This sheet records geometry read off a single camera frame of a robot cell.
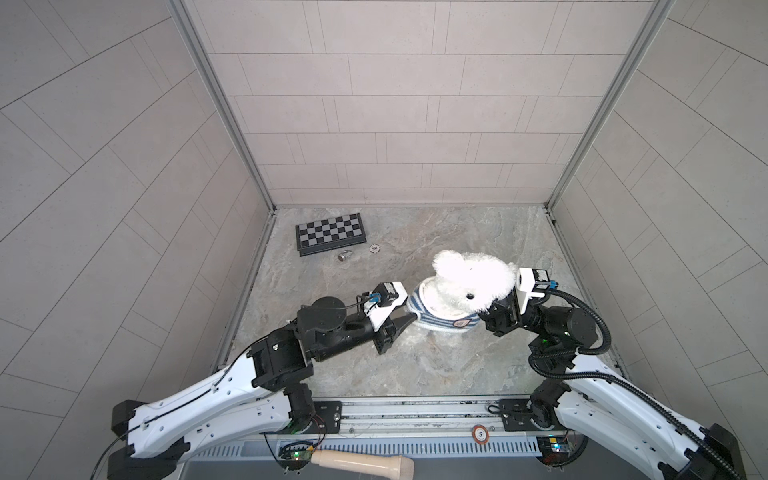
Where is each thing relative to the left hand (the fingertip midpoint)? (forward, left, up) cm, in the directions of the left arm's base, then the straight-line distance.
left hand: (421, 312), depth 56 cm
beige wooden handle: (-23, +6, -27) cm, 36 cm away
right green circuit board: (-19, -32, -31) cm, 48 cm away
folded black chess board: (+40, +28, -28) cm, 57 cm away
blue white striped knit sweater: (-1, -3, -1) cm, 3 cm away
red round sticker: (-17, -15, -31) cm, 38 cm away
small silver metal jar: (+34, +23, -31) cm, 51 cm away
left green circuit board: (-21, +27, -29) cm, 45 cm away
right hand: (0, -8, +4) cm, 9 cm away
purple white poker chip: (+38, +13, -32) cm, 51 cm away
